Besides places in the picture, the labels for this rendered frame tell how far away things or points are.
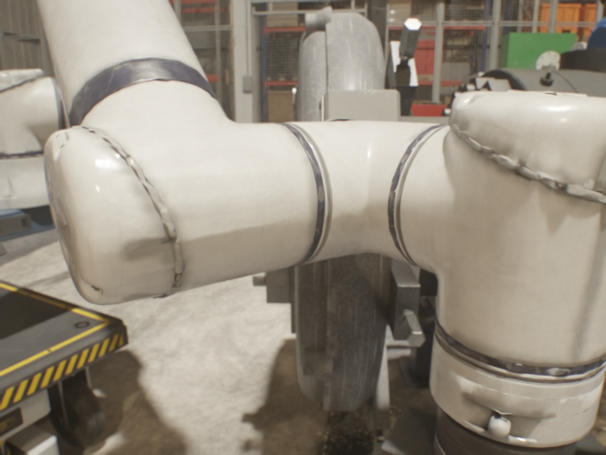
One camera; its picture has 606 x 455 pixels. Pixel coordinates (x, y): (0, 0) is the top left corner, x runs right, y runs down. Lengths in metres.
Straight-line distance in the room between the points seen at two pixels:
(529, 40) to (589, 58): 7.19
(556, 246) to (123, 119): 0.20
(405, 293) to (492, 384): 0.34
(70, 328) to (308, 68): 0.82
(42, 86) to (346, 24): 0.66
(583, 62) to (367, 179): 0.80
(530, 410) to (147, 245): 0.19
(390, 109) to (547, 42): 7.81
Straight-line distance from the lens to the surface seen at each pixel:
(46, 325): 1.25
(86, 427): 1.26
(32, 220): 1.12
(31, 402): 1.10
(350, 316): 0.61
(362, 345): 0.64
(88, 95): 0.27
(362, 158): 0.27
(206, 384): 1.50
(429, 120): 0.53
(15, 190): 1.10
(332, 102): 0.50
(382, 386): 0.82
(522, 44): 8.16
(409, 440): 0.32
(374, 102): 0.51
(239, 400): 1.42
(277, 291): 0.99
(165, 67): 0.27
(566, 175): 0.21
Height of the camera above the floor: 0.81
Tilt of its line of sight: 14 degrees down
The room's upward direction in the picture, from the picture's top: straight up
